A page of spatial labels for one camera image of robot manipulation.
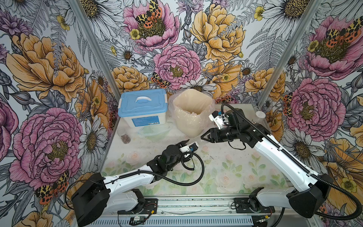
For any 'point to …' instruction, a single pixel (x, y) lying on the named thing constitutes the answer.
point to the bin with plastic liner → (190, 109)
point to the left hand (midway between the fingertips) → (188, 145)
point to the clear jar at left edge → (125, 134)
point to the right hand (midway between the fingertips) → (205, 141)
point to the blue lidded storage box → (143, 108)
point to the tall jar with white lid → (260, 115)
